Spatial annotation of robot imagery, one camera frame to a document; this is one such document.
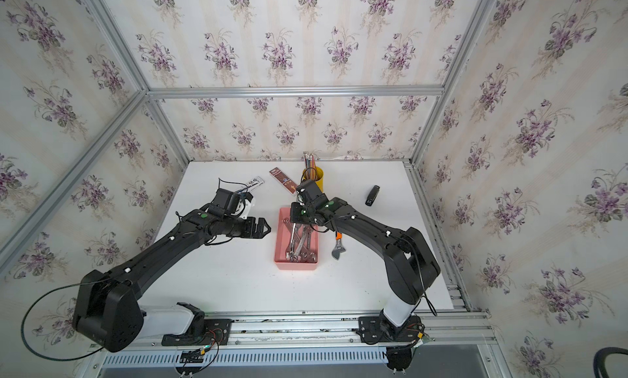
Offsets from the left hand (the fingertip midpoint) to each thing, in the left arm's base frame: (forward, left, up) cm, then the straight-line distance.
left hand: (262, 229), depth 82 cm
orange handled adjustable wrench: (-2, -28, -11) cm, 30 cm away
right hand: (+5, -10, +2) cm, 11 cm away
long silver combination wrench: (+5, -14, -12) cm, 19 cm away
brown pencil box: (+32, -4, -11) cm, 34 cm away
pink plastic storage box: (0, -6, -11) cm, 12 cm away
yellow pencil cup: (+26, -21, -4) cm, 34 cm away
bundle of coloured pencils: (+30, -17, +1) cm, 34 cm away
